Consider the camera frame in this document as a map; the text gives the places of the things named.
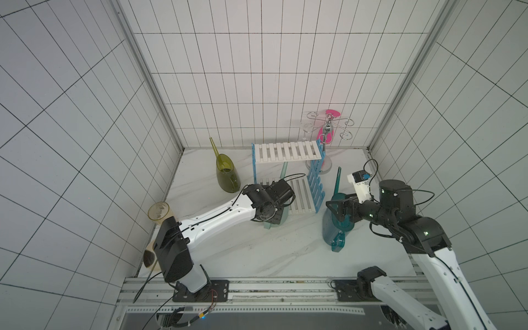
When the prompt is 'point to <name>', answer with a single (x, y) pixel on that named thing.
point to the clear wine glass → (307, 127)
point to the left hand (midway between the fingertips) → (266, 219)
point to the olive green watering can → (226, 174)
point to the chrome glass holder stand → (326, 163)
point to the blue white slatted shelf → (309, 190)
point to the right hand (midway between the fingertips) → (329, 200)
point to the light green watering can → (286, 211)
